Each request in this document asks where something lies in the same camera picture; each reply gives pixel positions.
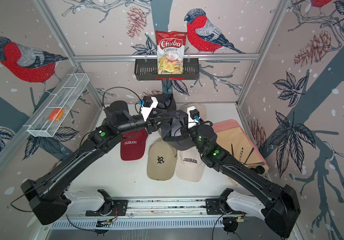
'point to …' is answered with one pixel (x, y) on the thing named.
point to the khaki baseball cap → (162, 160)
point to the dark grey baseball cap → (176, 130)
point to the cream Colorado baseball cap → (190, 166)
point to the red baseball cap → (133, 144)
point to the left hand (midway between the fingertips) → (169, 112)
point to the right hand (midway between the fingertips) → (183, 112)
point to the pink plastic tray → (231, 124)
